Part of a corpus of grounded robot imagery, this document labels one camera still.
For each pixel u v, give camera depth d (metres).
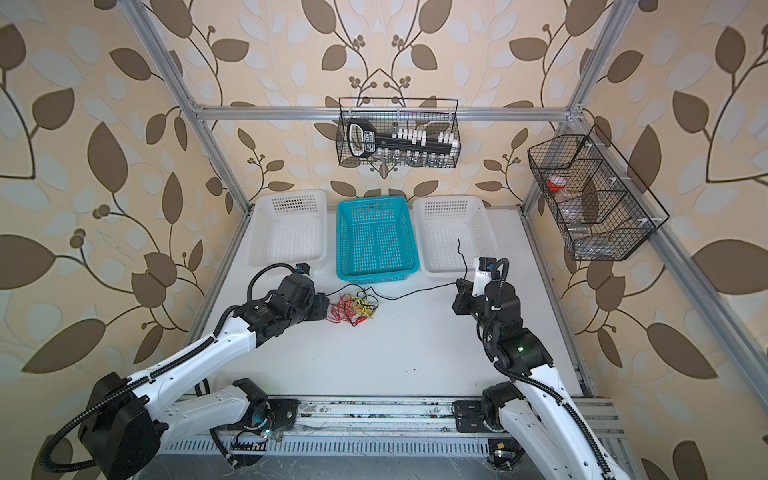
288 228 1.16
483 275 0.65
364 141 0.85
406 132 0.82
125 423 0.39
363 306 0.89
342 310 0.91
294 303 0.63
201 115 0.94
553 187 0.82
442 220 1.16
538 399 0.47
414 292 0.86
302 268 0.75
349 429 0.74
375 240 1.12
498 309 0.53
